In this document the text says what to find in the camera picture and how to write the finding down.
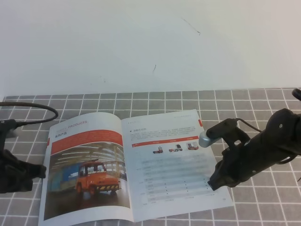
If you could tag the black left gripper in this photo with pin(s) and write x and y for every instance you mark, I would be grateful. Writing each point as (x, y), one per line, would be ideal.
(14, 174)

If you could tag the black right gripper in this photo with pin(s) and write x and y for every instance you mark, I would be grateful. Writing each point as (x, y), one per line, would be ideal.
(241, 162)

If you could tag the logistics brochure book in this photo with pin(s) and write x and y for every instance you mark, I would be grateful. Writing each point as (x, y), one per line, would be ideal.
(102, 167)

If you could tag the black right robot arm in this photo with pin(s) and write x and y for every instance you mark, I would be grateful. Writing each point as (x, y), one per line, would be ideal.
(279, 143)

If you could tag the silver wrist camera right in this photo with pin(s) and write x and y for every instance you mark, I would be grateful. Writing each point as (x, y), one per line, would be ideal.
(207, 138)

